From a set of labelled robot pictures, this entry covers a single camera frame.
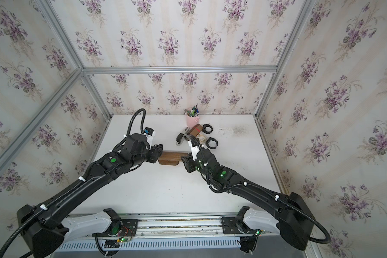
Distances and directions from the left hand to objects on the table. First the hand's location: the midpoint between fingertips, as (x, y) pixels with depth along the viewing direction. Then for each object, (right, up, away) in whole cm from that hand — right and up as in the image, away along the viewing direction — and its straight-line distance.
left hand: (160, 149), depth 75 cm
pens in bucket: (+15, +21, +32) cm, 41 cm away
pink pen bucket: (+15, +15, +32) cm, 39 cm away
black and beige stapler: (+7, +4, +28) cm, 29 cm away
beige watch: (+21, +4, +33) cm, 39 cm away
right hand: (+13, -3, +1) cm, 13 cm away
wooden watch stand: (+3, -7, +13) cm, 15 cm away
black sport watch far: (+25, +10, +34) cm, 44 cm away
